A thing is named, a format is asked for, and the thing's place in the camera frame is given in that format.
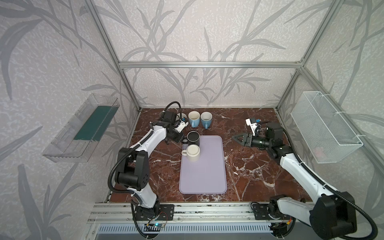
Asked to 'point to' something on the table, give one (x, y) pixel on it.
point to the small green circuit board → (156, 225)
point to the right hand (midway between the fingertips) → (234, 133)
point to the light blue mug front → (194, 117)
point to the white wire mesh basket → (329, 137)
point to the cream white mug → (192, 152)
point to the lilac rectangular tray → (207, 175)
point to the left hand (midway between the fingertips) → (182, 132)
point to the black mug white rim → (193, 138)
